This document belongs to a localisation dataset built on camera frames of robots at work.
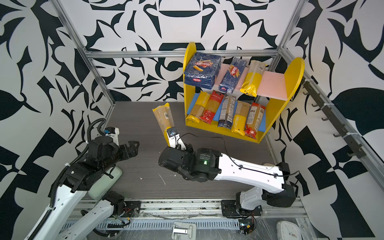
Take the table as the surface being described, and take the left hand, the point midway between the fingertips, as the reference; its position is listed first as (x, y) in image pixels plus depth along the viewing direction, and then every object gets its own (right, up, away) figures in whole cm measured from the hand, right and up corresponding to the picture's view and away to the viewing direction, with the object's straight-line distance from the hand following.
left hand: (130, 142), depth 70 cm
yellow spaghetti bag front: (+59, +15, +23) cm, 65 cm away
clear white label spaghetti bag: (+49, +15, +23) cm, 56 cm away
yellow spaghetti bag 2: (+34, +21, +28) cm, 49 cm away
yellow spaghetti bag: (+16, +11, -3) cm, 20 cm away
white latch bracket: (+25, -39, -2) cm, 46 cm away
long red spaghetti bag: (+41, +18, +27) cm, 52 cm away
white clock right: (+70, -38, -3) cm, 80 cm away
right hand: (+20, -2, -8) cm, 22 cm away
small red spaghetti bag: (+65, +11, +19) cm, 69 cm away
